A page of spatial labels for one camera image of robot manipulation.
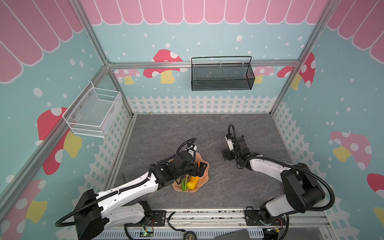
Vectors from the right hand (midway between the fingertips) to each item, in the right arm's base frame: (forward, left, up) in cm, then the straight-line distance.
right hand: (228, 147), depth 93 cm
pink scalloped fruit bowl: (-19, +17, -3) cm, 26 cm away
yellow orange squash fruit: (-22, +22, +2) cm, 31 cm away
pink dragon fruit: (-23, +27, 0) cm, 35 cm away
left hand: (-16, +19, +8) cm, 26 cm away
